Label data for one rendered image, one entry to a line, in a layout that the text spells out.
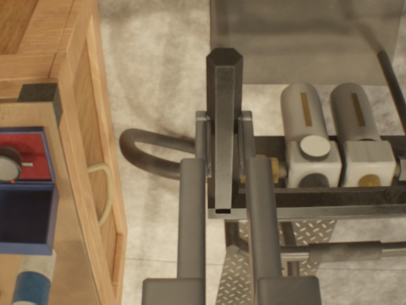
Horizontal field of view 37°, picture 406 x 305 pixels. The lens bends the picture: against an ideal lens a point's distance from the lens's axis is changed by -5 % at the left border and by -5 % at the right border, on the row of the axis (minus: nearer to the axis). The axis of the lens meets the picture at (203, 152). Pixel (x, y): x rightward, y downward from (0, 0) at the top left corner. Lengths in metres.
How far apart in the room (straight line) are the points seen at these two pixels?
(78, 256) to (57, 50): 0.38
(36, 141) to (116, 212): 0.68
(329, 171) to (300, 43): 0.46
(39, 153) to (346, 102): 0.54
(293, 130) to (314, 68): 0.39
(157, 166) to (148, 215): 0.75
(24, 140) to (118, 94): 0.56
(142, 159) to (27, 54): 0.26
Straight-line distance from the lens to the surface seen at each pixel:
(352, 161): 1.02
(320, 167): 1.01
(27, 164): 0.98
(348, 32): 1.41
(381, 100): 1.55
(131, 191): 1.72
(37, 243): 0.97
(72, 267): 1.21
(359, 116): 1.11
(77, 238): 1.13
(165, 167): 1.04
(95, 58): 1.30
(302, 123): 1.08
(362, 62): 1.46
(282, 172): 1.04
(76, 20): 1.10
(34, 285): 1.10
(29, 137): 0.97
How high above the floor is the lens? 1.16
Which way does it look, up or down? 46 degrees down
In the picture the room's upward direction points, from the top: 180 degrees counter-clockwise
